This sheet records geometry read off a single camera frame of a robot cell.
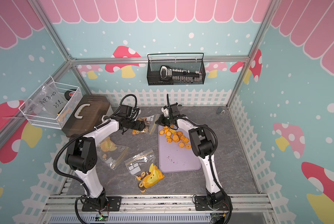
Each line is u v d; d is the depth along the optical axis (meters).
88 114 0.97
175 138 0.97
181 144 0.97
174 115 0.85
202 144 0.60
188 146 0.96
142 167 0.84
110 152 0.92
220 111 1.16
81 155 0.50
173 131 1.02
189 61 0.90
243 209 0.73
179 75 0.88
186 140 0.98
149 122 1.03
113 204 0.74
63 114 0.67
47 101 0.68
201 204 0.74
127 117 0.81
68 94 0.81
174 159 0.91
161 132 1.03
